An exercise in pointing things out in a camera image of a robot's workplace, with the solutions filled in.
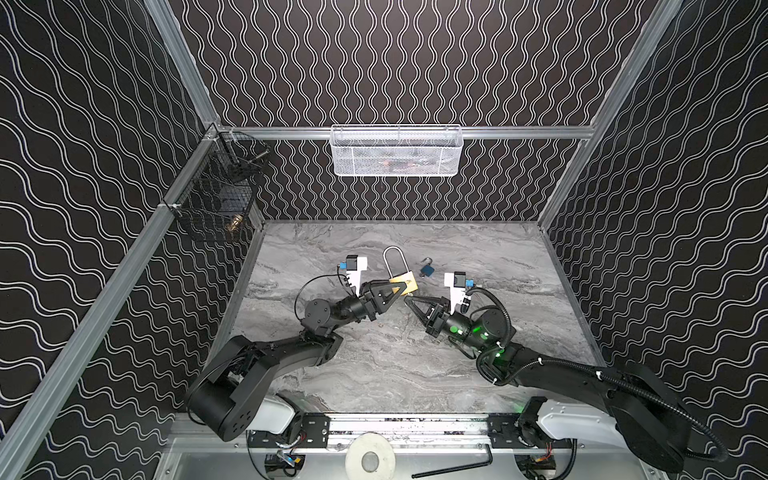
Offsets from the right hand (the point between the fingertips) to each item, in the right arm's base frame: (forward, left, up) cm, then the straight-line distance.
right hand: (406, 301), depth 68 cm
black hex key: (-28, -12, -29) cm, 43 cm away
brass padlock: (+3, 0, +5) cm, 6 cm away
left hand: (-1, -1, +5) cm, 5 cm away
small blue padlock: (+29, -8, -26) cm, 40 cm away
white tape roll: (-24, +10, -28) cm, 38 cm away
